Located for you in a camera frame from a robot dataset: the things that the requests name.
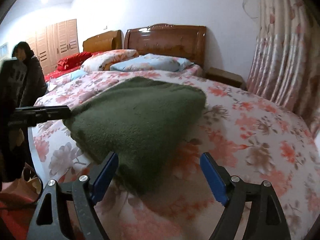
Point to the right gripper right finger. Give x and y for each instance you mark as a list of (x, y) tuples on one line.
[(266, 218)]

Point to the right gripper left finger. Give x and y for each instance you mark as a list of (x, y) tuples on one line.
[(59, 203)]

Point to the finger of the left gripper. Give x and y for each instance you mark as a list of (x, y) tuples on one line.
[(31, 116)]

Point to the green and white knit sweater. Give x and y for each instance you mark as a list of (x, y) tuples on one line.
[(143, 121)]

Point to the person in dark jacket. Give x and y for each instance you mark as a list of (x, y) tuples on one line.
[(34, 83)]

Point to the pink floral quilt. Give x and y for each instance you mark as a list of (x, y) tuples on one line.
[(250, 136)]

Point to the blue pink folded blanket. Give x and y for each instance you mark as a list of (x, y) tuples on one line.
[(77, 74)]

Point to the red bedding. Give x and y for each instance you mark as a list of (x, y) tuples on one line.
[(69, 64)]

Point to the wooden louvered wardrobe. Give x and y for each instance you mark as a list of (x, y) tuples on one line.
[(54, 42)]

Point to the light wooden headboard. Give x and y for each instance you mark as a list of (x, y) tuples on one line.
[(110, 40)]

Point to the wooden nightstand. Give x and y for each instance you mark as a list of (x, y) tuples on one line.
[(226, 78)]

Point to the light blue floral pillow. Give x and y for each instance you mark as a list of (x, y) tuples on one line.
[(152, 62)]

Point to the pink floral curtain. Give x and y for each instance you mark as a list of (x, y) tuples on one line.
[(285, 67)]

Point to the dark wooden headboard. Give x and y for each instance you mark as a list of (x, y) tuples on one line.
[(186, 41)]

